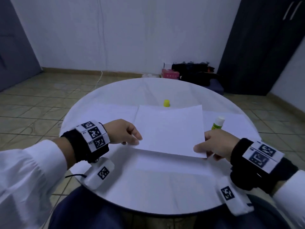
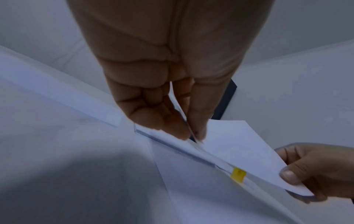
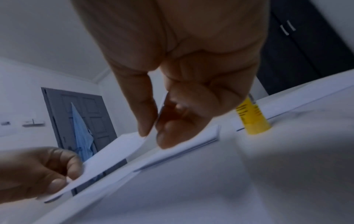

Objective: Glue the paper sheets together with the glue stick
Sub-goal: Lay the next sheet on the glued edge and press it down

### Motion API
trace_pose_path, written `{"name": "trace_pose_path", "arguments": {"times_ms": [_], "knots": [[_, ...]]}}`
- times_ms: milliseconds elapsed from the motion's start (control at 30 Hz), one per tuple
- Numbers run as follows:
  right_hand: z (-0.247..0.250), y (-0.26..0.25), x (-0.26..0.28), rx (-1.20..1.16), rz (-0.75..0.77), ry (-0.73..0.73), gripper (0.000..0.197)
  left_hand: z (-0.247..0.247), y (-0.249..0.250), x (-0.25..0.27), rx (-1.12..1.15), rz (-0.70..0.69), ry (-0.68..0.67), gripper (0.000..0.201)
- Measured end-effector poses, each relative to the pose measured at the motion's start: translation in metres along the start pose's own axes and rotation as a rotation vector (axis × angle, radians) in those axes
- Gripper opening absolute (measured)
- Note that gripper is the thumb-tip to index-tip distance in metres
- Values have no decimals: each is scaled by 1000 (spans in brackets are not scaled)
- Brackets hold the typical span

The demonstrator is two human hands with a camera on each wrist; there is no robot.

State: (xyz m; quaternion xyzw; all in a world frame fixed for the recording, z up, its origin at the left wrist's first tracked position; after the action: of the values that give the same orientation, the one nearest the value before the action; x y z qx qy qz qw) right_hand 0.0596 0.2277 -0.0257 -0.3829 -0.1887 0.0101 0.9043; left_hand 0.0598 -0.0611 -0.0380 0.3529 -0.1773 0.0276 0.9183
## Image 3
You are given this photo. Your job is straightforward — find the person's right hand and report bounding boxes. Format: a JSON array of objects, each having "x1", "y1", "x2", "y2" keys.
[{"x1": 71, "y1": 0, "x2": 272, "y2": 149}]

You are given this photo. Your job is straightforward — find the person's left hand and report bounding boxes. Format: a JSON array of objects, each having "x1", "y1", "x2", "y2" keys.
[{"x1": 0, "y1": 146, "x2": 85, "y2": 204}]

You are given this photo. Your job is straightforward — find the white paper stack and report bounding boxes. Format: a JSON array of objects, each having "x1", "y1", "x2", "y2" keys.
[
  {"x1": 236, "y1": 69, "x2": 354, "y2": 132},
  {"x1": 33, "y1": 168, "x2": 142, "y2": 224}
]

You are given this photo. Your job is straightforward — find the single white paper sheet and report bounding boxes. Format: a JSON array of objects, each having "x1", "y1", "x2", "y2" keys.
[
  {"x1": 128, "y1": 124, "x2": 222, "y2": 172},
  {"x1": 72, "y1": 83, "x2": 354, "y2": 224},
  {"x1": 37, "y1": 104, "x2": 178, "y2": 203}
]

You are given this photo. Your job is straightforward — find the yellow glue stick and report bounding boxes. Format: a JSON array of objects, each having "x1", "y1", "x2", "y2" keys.
[{"x1": 235, "y1": 94, "x2": 272, "y2": 135}]

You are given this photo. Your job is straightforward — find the blue hanging cloth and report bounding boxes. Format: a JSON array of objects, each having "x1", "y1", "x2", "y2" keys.
[{"x1": 71, "y1": 103, "x2": 96, "y2": 163}]

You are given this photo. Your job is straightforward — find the grey door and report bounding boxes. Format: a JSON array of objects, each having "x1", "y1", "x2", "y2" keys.
[{"x1": 41, "y1": 87, "x2": 129, "y2": 197}]

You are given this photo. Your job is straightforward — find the black wardrobe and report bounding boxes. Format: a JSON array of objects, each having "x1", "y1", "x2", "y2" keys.
[{"x1": 256, "y1": 0, "x2": 354, "y2": 96}]

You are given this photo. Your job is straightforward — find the white wall switch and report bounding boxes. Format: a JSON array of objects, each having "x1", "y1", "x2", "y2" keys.
[{"x1": 22, "y1": 119, "x2": 46, "y2": 128}]

